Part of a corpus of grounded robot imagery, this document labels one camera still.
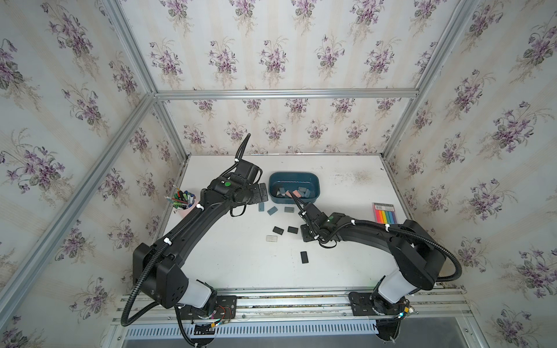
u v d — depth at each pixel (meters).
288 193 1.06
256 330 0.76
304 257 0.84
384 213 0.96
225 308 0.72
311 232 0.67
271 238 0.89
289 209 0.98
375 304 0.66
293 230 0.91
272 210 0.98
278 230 0.91
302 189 1.04
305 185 1.07
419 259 0.44
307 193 1.02
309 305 0.75
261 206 0.99
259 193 0.71
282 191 1.04
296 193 1.04
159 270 0.39
